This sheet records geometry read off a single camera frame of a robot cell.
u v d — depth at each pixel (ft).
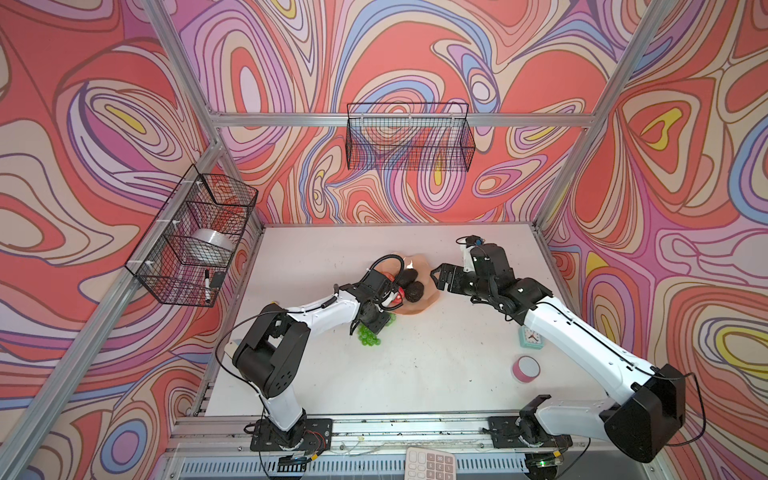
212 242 2.39
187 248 2.31
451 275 2.25
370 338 2.88
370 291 2.38
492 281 1.88
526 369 2.59
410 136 3.15
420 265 3.39
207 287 2.36
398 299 3.07
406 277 3.28
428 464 2.26
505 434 2.40
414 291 3.08
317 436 2.39
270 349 1.62
